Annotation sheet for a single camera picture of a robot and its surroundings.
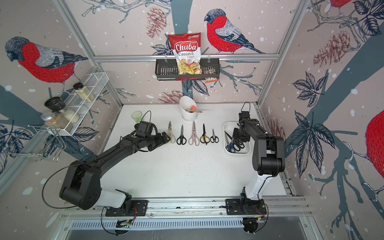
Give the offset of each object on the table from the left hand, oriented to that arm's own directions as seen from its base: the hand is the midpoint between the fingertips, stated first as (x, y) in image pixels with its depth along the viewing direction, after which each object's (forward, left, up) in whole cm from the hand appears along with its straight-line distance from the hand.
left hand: (168, 138), depth 87 cm
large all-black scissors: (+1, -44, -10) cm, 45 cm away
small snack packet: (+29, -25, +21) cm, 44 cm away
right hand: (+6, -44, -8) cm, 46 cm away
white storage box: (+14, -39, -10) cm, 43 cm away
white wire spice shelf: (+28, +46, +19) cm, 57 cm away
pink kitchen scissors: (+7, -15, -12) cm, 20 cm away
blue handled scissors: (-1, -39, -10) cm, 40 cm away
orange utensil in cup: (+27, -15, -3) cm, 31 cm away
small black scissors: (+6, -7, -12) cm, 14 cm away
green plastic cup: (+25, +28, -8) cm, 38 cm away
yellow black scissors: (+6, -22, -11) cm, 26 cm away
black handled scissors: (+7, -29, -12) cm, 32 cm away
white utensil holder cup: (+28, -9, +1) cm, 30 cm away
